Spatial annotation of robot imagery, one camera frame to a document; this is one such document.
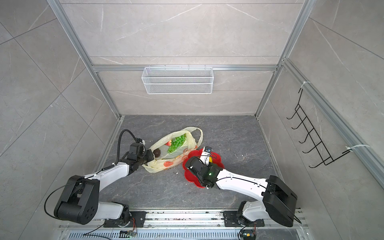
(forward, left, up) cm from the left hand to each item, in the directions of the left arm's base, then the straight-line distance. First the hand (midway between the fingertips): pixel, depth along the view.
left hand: (153, 150), depth 92 cm
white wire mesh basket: (+40, -16, +24) cm, 49 cm away
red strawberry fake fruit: (+6, -9, -2) cm, 11 cm away
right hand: (-10, -27, +5) cm, 29 cm away
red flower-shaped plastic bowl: (-25, -24, +19) cm, 40 cm away
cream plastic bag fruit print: (-8, -9, -1) cm, 13 cm away
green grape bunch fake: (+8, -14, -4) cm, 17 cm away
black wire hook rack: (-17, -80, +27) cm, 86 cm away
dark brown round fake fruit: (-1, -2, -2) cm, 3 cm away
